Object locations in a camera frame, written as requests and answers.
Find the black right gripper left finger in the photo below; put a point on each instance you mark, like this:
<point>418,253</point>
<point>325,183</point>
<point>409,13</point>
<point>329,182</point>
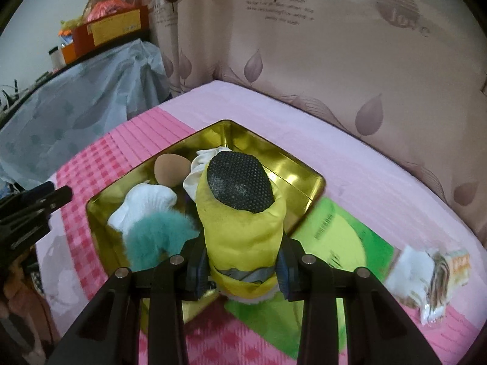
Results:
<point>107,330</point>

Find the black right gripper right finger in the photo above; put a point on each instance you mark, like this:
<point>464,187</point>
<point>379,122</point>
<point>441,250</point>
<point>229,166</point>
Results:
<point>378,329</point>

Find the teal fluffy scrunchie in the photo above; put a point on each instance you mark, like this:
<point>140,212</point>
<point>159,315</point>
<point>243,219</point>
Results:
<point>156,237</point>

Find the white knitted glove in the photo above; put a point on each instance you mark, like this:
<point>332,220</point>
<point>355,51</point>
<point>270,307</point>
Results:
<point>141,201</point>

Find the beige egg shaped sponge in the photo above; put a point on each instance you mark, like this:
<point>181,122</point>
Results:
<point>171,169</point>

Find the yellow slipper sock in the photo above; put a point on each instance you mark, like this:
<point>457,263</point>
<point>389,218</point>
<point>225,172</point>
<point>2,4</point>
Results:
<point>242,214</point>

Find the cream plush toy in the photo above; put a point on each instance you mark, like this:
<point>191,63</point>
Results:
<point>197,167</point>

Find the orange polka dot towel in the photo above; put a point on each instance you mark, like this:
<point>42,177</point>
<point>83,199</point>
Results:
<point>458,265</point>

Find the white packet in clear bag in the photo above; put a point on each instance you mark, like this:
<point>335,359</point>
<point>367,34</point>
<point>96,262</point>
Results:
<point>410,281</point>

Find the green tissue box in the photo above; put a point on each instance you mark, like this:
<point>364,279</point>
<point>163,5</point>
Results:
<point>338,238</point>

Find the grey blue plastic cover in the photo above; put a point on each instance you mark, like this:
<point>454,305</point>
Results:
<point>79,106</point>

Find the white cup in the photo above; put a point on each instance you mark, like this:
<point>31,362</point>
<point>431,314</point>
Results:
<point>57,58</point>

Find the gold metal tin box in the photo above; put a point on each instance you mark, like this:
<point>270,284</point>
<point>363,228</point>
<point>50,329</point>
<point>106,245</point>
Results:
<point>300,185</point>

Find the orange cardboard box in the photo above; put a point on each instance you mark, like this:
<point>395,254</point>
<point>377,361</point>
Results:
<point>106,21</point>

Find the beige leaf print curtain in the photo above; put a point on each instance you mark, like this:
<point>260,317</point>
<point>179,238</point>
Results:
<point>407,77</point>

